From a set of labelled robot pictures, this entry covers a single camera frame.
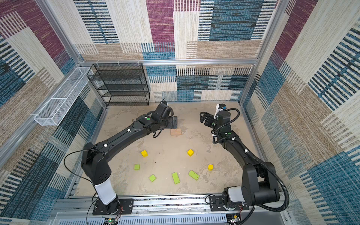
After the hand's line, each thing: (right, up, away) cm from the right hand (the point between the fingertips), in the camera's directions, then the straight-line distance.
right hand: (205, 117), depth 87 cm
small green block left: (-42, -31, +1) cm, 52 cm away
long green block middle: (-18, -36, -5) cm, 40 cm away
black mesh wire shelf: (-62, +25, +24) cm, 72 cm away
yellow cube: (-38, -23, +4) cm, 45 cm away
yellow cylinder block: (+3, -30, -2) cm, 30 cm away
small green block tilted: (-31, -35, -5) cm, 47 cm away
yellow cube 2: (-9, -23, +4) cm, 25 cm away
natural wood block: (-19, -10, +15) cm, 27 cm away
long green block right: (-8, -34, -4) cm, 35 cm away
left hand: (-21, -1, -3) cm, 21 cm away
